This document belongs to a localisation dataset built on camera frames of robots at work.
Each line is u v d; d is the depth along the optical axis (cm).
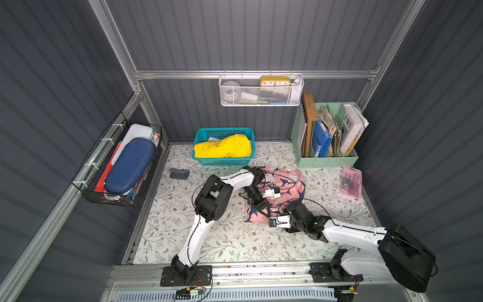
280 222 75
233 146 101
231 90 83
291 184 96
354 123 94
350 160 105
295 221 69
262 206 83
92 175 62
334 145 101
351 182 101
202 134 115
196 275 73
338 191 99
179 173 105
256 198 84
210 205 59
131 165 68
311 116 88
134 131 78
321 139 99
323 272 74
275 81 87
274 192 86
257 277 74
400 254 42
